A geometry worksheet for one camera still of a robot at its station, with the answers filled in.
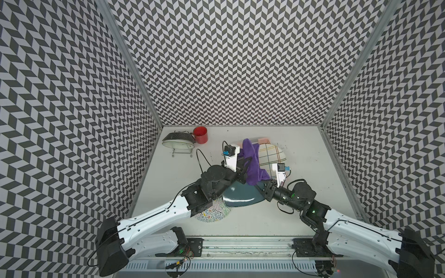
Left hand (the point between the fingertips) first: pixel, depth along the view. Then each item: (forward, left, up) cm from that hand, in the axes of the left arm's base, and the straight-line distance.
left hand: (249, 160), depth 66 cm
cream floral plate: (+25, +38, -21) cm, 50 cm away
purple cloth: (+2, 0, +4) cm, 4 cm away
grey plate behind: (+27, +36, -15) cm, 47 cm away
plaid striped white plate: (+16, -14, -19) cm, 29 cm away
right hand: (-6, -1, -8) cm, 10 cm away
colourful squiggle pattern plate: (-10, +14, -30) cm, 34 cm away
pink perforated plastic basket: (+28, -10, -22) cm, 37 cm away
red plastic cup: (+33, +25, -21) cm, 46 cm away
